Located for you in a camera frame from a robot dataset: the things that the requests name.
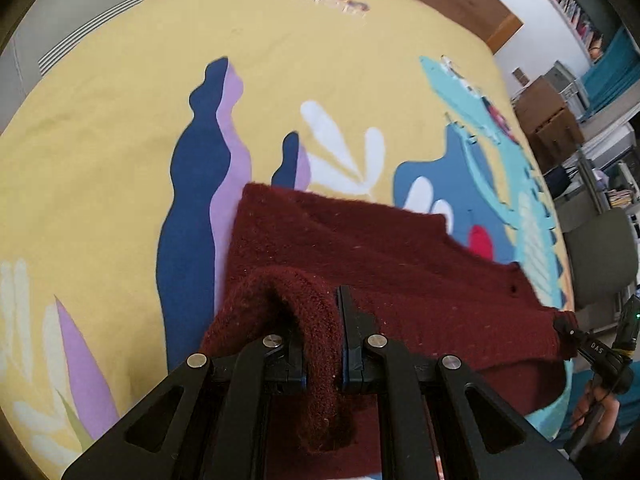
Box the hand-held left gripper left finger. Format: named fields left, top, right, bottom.
left=60, top=332, right=308, bottom=480

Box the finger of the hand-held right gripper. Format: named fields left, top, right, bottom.
left=554, top=311, right=622, bottom=392

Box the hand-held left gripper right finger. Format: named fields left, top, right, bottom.
left=336, top=285, right=583, bottom=480

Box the dark red knit sweater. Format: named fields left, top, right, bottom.
left=199, top=182, right=576, bottom=478

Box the person's right hand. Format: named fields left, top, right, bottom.
left=571, top=381, right=622, bottom=442

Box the grey chair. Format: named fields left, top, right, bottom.
left=554, top=160, right=640, bottom=331

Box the black bag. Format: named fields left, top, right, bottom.
left=542, top=167, right=572, bottom=199

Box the wooden cabinet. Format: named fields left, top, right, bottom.
left=514, top=77, right=586, bottom=171

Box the white printer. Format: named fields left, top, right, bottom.
left=542, top=60, right=592, bottom=117

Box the teal curtain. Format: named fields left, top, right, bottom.
left=579, top=25, right=640, bottom=117

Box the yellow dinosaur printed blanket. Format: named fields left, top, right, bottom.
left=0, top=0, right=576, bottom=480

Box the row of books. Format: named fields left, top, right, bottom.
left=520, top=0, right=607, bottom=57

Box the white wardrobe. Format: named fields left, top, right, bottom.
left=0, top=0, right=226, bottom=128

